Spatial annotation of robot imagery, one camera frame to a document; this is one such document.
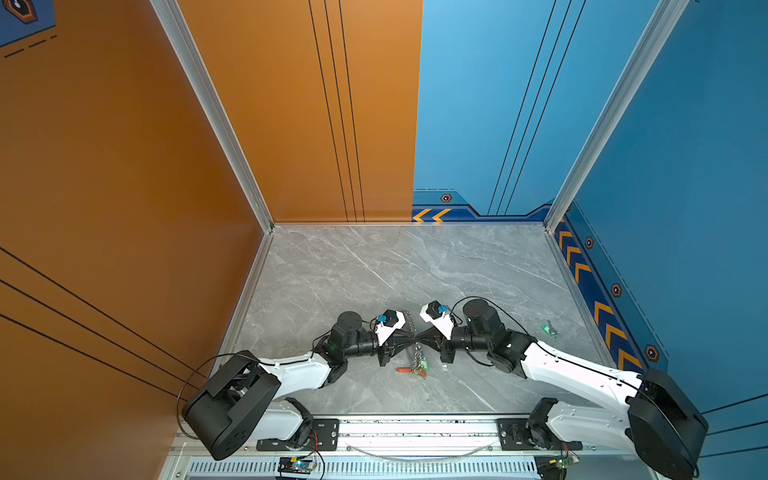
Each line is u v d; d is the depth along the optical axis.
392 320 0.67
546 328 0.92
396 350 0.73
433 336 0.69
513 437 0.72
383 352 0.71
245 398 0.43
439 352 0.69
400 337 0.76
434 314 0.66
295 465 0.71
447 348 0.68
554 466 0.71
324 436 0.74
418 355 0.77
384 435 0.76
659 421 0.40
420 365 0.78
